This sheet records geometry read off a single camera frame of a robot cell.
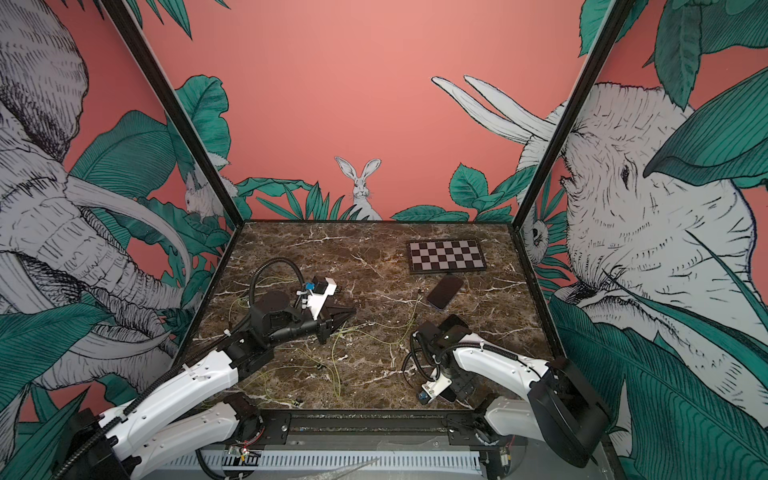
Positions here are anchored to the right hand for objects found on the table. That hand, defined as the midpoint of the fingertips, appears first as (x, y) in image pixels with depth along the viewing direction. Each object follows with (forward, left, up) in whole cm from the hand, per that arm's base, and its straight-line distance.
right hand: (449, 361), depth 85 cm
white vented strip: (-24, +29, 0) cm, 38 cm away
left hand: (+4, +26, +23) cm, 35 cm away
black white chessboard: (+38, -2, +2) cm, 38 cm away
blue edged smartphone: (+24, -1, -1) cm, 24 cm away
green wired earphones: (+7, +23, -1) cm, 24 cm away
